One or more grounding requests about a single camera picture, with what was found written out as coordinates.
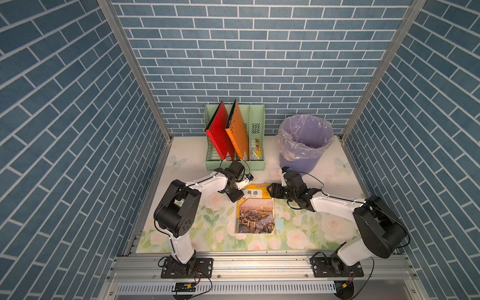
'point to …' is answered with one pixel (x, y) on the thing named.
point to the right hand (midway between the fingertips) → (272, 188)
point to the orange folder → (237, 130)
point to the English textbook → (255, 212)
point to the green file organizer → (253, 120)
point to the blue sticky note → (279, 224)
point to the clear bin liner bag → (301, 135)
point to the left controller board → (185, 287)
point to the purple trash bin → (304, 165)
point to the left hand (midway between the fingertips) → (239, 193)
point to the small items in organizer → (258, 148)
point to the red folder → (216, 130)
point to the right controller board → (344, 289)
